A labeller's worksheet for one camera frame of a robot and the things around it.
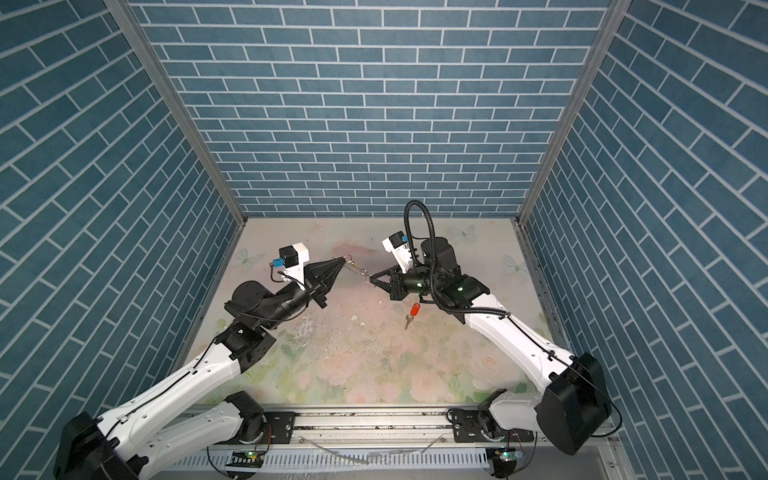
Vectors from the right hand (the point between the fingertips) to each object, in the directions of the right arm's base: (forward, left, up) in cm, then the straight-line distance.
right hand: (369, 276), depth 71 cm
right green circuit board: (-30, -36, -28) cm, 55 cm away
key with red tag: (+6, -11, -27) cm, 30 cm away
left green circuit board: (-36, +28, -29) cm, 54 cm away
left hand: (-2, +4, +8) cm, 10 cm away
